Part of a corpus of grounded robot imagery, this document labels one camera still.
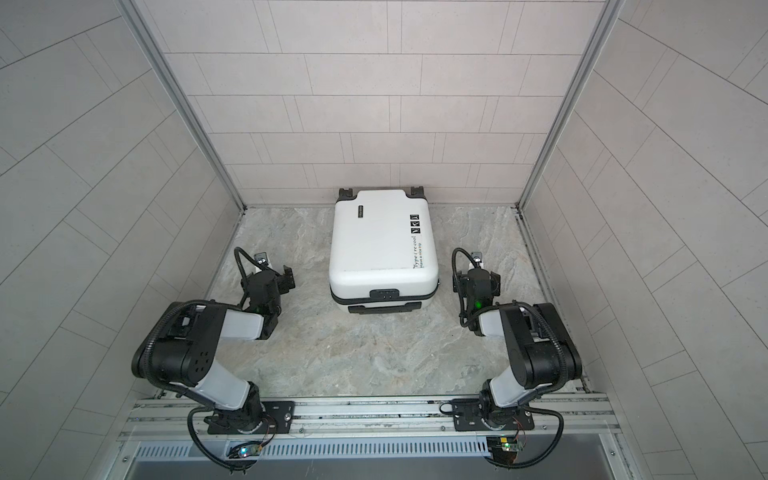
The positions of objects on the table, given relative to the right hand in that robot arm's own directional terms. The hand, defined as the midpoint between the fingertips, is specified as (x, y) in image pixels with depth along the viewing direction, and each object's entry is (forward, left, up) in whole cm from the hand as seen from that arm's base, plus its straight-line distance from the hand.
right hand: (474, 269), depth 95 cm
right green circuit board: (-46, +3, -4) cm, 46 cm away
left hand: (+4, +63, +5) cm, 63 cm away
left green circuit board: (-43, +60, +1) cm, 74 cm away
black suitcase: (-4, +28, +16) cm, 33 cm away
